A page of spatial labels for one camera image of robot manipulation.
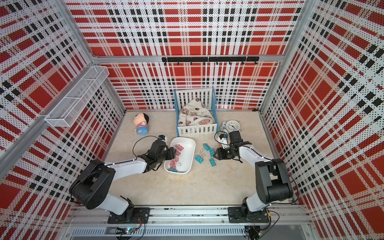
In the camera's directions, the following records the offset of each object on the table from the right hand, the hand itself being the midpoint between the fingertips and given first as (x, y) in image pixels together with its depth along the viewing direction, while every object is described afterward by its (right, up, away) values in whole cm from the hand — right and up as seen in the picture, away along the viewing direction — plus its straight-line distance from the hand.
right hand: (219, 154), depth 90 cm
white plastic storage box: (-22, -6, +4) cm, 23 cm away
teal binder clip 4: (-4, -5, +3) cm, 7 cm away
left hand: (-28, +2, +4) cm, 28 cm away
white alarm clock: (+11, +17, +17) cm, 26 cm away
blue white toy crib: (-25, +39, +22) cm, 51 cm away
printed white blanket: (-15, +27, +26) cm, 41 cm away
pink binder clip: (-26, +3, +8) cm, 27 cm away
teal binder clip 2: (-7, +4, +9) cm, 12 cm away
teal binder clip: (-12, -3, +3) cm, 13 cm away
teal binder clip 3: (-4, 0, +6) cm, 7 cm away
